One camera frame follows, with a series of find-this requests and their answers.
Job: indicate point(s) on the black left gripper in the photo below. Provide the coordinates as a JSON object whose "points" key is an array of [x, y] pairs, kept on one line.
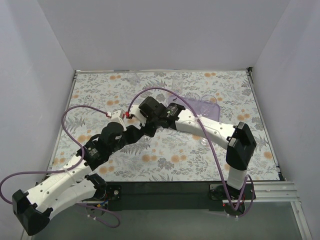
{"points": [[135, 133]]}

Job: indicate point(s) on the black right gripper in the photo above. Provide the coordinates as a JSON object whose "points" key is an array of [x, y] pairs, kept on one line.
{"points": [[152, 126]]}

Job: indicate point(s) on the clear wine glass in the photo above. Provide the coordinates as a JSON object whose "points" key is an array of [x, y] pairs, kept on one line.
{"points": [[192, 96]]}

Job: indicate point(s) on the tall clear highball glass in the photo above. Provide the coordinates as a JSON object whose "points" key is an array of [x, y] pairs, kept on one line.
{"points": [[177, 83]]}

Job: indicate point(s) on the small clear shot glass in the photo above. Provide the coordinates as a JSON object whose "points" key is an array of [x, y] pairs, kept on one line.
{"points": [[204, 142]]}

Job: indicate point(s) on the clear faceted tumbler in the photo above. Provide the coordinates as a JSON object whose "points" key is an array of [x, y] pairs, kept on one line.
{"points": [[208, 103]]}

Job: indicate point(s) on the small clear tumbler front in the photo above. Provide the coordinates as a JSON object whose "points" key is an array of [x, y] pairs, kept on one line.
{"points": [[146, 140]]}

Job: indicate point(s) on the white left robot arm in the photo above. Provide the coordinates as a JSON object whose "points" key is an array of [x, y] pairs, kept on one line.
{"points": [[35, 207]]}

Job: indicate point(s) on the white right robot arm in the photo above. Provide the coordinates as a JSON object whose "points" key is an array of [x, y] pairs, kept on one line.
{"points": [[237, 140]]}

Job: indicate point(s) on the lavender plastic tray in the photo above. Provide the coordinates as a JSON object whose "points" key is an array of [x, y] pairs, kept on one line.
{"points": [[196, 106]]}

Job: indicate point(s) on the small clear glass lying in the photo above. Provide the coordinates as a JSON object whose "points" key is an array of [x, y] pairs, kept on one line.
{"points": [[134, 79]]}

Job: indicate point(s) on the floral patterned table mat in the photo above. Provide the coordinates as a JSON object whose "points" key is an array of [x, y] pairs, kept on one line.
{"points": [[171, 155]]}

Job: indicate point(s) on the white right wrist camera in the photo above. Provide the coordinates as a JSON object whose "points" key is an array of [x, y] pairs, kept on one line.
{"points": [[136, 113]]}

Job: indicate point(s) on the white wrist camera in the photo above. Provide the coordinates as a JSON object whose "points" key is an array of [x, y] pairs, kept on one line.
{"points": [[136, 113], [118, 117]]}

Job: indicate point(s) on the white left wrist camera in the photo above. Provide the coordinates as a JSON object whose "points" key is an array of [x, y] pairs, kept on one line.
{"points": [[118, 117]]}

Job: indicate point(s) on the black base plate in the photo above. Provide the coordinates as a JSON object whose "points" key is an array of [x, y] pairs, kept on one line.
{"points": [[167, 195]]}

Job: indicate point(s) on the aluminium frame rail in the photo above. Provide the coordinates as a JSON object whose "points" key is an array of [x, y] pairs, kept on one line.
{"points": [[274, 191]]}

